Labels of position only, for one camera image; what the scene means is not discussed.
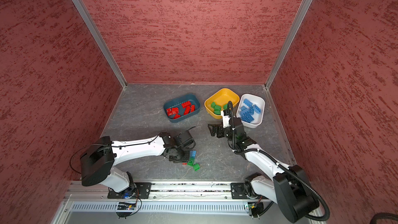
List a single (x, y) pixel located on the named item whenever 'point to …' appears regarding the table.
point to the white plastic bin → (259, 101)
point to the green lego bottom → (196, 167)
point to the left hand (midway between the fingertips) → (185, 163)
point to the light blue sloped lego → (193, 153)
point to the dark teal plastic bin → (177, 103)
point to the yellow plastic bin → (221, 97)
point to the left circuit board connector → (124, 206)
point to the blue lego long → (247, 102)
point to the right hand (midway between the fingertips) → (213, 127)
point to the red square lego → (176, 116)
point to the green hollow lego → (191, 162)
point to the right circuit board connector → (256, 208)
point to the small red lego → (193, 108)
